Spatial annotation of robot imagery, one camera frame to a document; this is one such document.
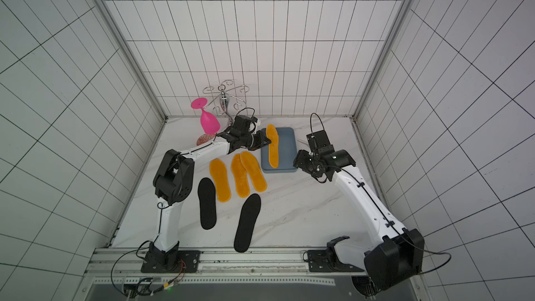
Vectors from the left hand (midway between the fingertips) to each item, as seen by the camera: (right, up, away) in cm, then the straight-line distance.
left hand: (270, 144), depth 94 cm
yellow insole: (+1, +4, +6) cm, 7 cm away
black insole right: (-9, -28, -7) cm, 30 cm away
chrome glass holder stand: (-20, +21, -6) cm, 30 cm away
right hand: (+9, -6, -15) cm, 18 cm away
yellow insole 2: (-24, -14, +1) cm, 28 cm away
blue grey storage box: (+8, -3, +11) cm, 14 cm away
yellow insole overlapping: (-9, -11, +4) cm, 15 cm away
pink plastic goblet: (-29, +10, +2) cm, 30 cm away
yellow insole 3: (-13, -18, -1) cm, 23 cm away
